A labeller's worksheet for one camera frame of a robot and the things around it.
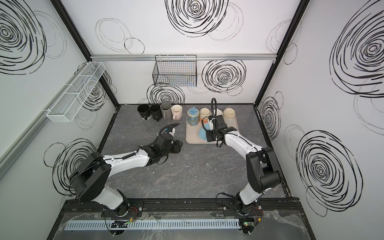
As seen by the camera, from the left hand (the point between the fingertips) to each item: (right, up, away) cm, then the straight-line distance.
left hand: (182, 142), depth 88 cm
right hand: (+16, +5, +4) cm, 17 cm away
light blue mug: (+12, +5, +3) cm, 14 cm away
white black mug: (-28, +19, +16) cm, 38 cm away
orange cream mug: (+15, +19, +17) cm, 30 cm away
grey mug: (-13, +20, +16) cm, 29 cm away
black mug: (-20, +19, +17) cm, 32 cm away
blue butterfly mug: (+6, +16, +12) cm, 21 cm away
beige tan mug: (+32, +18, +17) cm, 40 cm away
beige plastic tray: (+6, +3, +15) cm, 16 cm away
